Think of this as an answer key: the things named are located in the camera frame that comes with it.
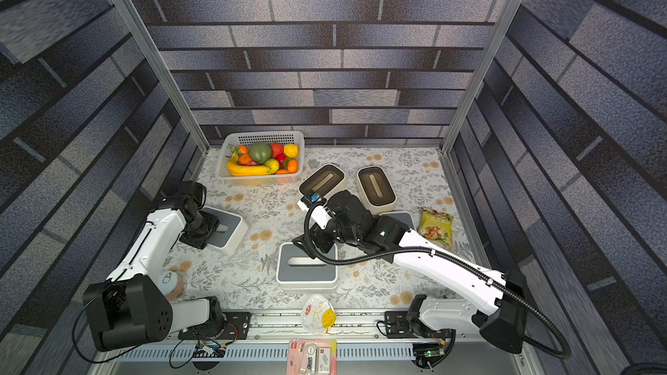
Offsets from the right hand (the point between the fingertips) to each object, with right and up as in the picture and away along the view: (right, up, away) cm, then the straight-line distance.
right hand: (304, 225), depth 69 cm
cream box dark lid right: (+24, +8, +29) cm, 38 cm away
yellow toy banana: (-29, +15, +30) cm, 45 cm away
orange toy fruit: (-10, +17, +38) cm, 42 cm away
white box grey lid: (-2, -14, +4) cm, 15 cm away
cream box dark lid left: (+3, +11, +33) cm, 35 cm away
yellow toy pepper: (-11, +24, +42) cm, 49 cm away
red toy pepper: (-17, +23, +41) cm, 50 cm away
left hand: (-31, -4, +14) cm, 34 cm away
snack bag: (+45, -5, +21) cm, 50 cm away
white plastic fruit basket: (-23, +20, +37) cm, 49 cm away
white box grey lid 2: (-26, -8, +10) cm, 29 cm away
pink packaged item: (+2, -35, -2) cm, 35 cm away
